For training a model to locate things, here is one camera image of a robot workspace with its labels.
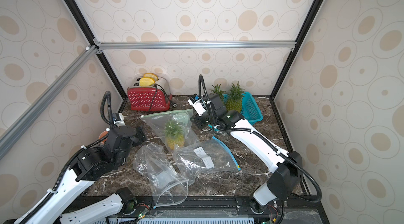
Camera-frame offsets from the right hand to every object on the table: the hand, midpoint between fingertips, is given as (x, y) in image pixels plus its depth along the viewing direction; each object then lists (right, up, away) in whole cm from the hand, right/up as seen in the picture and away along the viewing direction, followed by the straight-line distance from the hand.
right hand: (191, 119), depth 74 cm
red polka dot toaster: (-36, +12, +29) cm, 48 cm away
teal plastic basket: (+37, +6, +32) cm, 50 cm away
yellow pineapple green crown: (+13, +17, +20) cm, 29 cm away
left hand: (-21, -3, -8) cm, 23 cm away
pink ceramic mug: (-51, -10, +14) cm, 54 cm away
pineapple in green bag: (-9, -8, +6) cm, 14 cm away
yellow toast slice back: (-31, +28, +32) cm, 52 cm away
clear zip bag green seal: (-18, -2, +3) cm, 18 cm away
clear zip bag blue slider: (+9, -20, +10) cm, 24 cm away
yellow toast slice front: (-32, +23, +27) cm, 48 cm away
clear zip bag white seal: (-9, -30, -6) cm, 32 cm away
